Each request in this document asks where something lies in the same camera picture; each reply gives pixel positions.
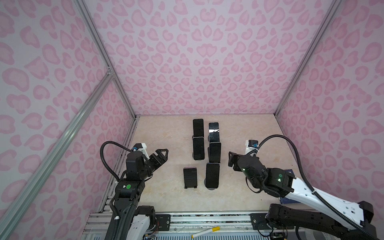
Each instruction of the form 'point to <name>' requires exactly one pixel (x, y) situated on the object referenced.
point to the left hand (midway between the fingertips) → (163, 151)
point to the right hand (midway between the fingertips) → (235, 154)
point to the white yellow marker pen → (213, 229)
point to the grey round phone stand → (211, 181)
